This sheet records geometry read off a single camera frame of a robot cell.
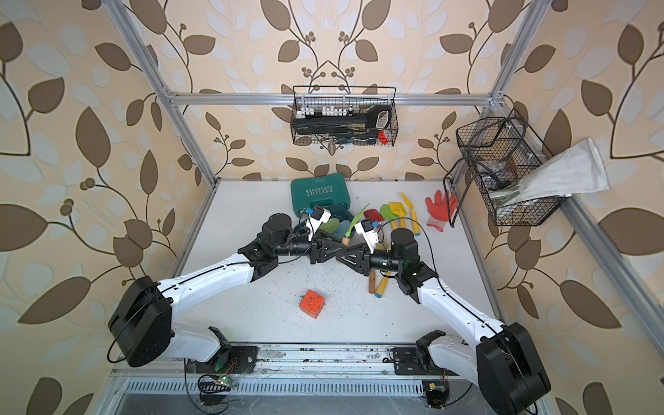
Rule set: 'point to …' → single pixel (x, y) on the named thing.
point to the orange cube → (312, 303)
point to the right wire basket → (500, 154)
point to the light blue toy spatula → (344, 226)
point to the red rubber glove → (441, 209)
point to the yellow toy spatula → (398, 209)
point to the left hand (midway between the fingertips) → (346, 248)
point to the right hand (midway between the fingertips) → (339, 255)
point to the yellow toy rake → (414, 215)
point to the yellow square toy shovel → (372, 282)
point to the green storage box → (330, 191)
